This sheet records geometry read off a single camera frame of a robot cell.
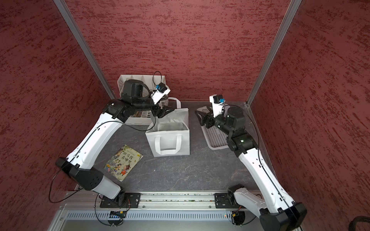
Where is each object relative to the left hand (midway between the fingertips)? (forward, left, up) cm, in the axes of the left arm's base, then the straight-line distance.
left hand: (168, 105), depth 69 cm
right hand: (-3, -16, -1) cm, 16 cm away
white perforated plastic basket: (+3, -29, -36) cm, 46 cm away
